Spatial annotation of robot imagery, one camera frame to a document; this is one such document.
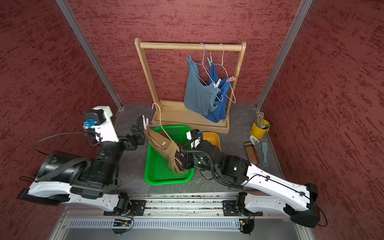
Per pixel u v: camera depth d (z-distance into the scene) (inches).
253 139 39.1
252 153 36.2
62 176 11.1
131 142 14.8
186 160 20.1
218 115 38.7
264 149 37.4
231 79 28.3
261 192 17.4
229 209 29.0
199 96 37.3
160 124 25.3
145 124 29.6
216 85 29.1
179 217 28.6
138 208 29.2
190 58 34.2
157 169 34.4
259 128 38.3
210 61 33.6
